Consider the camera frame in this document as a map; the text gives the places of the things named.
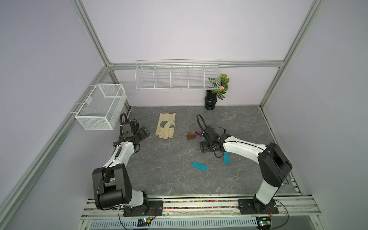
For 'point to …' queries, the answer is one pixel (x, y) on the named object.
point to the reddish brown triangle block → (190, 136)
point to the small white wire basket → (101, 110)
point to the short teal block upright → (226, 157)
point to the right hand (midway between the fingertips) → (206, 145)
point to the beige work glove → (165, 128)
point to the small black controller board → (145, 222)
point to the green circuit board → (263, 223)
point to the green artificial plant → (221, 91)
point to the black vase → (210, 100)
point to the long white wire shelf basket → (178, 74)
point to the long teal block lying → (200, 166)
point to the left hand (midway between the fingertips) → (142, 133)
